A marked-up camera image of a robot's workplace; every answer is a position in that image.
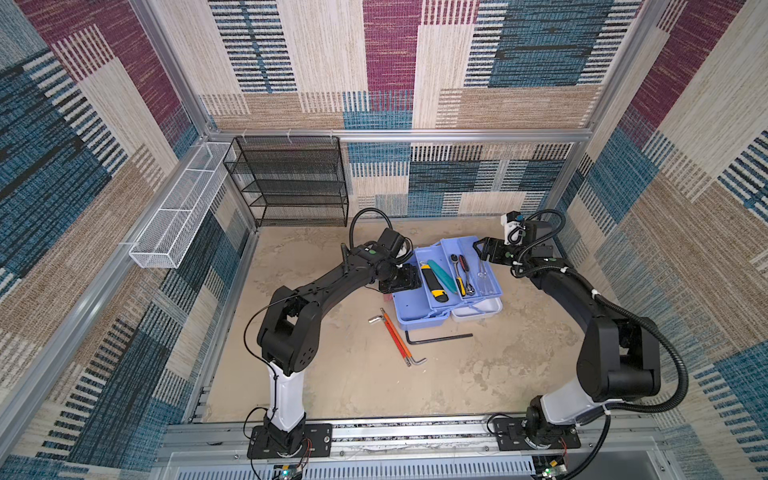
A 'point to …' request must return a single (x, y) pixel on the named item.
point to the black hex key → (436, 339)
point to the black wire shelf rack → (291, 181)
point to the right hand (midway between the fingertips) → (485, 249)
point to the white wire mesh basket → (161, 242)
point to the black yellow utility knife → (433, 283)
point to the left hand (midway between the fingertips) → (415, 282)
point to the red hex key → (380, 318)
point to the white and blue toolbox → (419, 310)
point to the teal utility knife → (443, 276)
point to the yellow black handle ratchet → (459, 281)
